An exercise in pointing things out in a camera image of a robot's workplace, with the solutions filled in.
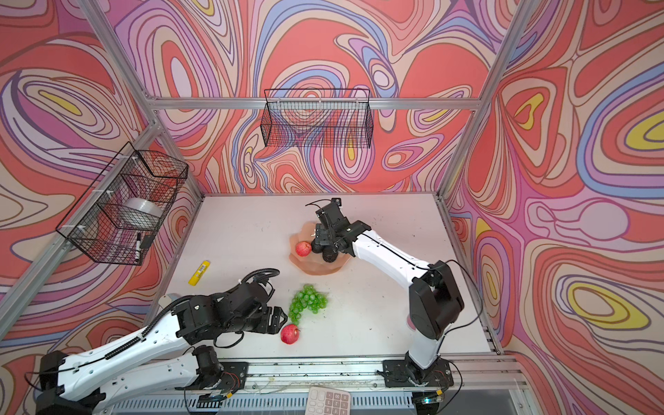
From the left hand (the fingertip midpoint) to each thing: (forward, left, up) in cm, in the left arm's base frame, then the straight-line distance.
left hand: (281, 320), depth 72 cm
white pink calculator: (-18, -13, -11) cm, 25 cm away
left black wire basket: (+22, +44, +21) cm, 53 cm away
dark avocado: (+26, -13, -7) cm, 30 cm away
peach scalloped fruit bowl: (+24, -7, -10) cm, 27 cm away
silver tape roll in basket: (+26, +39, +20) cm, 51 cm away
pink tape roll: (+3, -40, -12) cm, 42 cm away
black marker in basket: (+16, +40, +14) cm, 46 cm away
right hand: (+27, -15, +3) cm, 31 cm away
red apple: (+28, -4, -7) cm, 29 cm away
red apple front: (-2, -2, -7) cm, 8 cm away
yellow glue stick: (+20, +35, -10) cm, 42 cm away
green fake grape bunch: (+9, -6, -6) cm, 12 cm away
